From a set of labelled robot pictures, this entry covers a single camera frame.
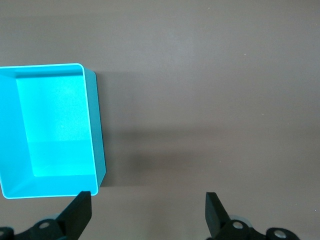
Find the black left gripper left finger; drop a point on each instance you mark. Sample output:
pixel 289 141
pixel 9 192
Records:
pixel 75 220

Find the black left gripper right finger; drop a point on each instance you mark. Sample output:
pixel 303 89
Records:
pixel 217 220

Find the teal plastic storage bin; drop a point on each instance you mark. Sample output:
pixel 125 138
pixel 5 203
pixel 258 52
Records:
pixel 57 120

